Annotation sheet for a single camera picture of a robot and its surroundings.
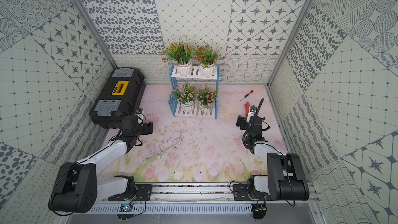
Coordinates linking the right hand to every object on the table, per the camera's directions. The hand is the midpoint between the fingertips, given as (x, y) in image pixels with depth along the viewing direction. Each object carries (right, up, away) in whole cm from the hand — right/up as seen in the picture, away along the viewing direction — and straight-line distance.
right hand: (247, 117), depth 92 cm
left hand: (-59, -2, -2) cm, 60 cm away
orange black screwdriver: (+9, +15, +25) cm, 31 cm away
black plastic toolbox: (-77, +12, 0) cm, 78 cm away
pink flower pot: (-37, +13, 0) cm, 39 cm away
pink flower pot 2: (-25, +13, +1) cm, 28 cm away
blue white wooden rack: (-30, +25, +32) cm, 51 cm away
